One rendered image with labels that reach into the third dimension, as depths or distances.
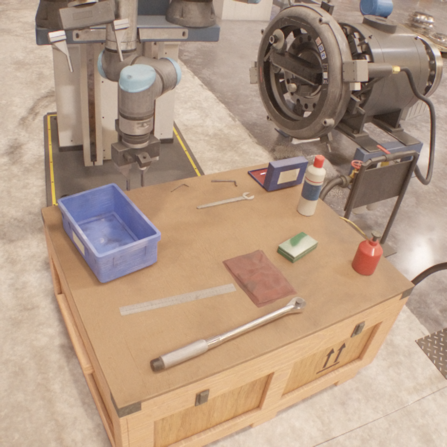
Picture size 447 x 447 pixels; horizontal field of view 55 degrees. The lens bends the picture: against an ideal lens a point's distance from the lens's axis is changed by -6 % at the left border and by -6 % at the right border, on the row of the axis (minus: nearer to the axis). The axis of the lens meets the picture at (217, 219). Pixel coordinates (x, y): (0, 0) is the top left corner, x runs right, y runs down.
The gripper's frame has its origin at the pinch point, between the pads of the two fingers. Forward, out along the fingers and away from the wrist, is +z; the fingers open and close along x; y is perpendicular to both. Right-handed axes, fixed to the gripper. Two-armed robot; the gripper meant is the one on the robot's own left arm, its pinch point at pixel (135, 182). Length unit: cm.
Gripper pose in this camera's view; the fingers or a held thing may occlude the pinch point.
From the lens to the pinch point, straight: 134.3
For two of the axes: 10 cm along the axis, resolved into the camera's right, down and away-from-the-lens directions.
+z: -1.1, 7.9, 6.0
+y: 6.0, 5.4, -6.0
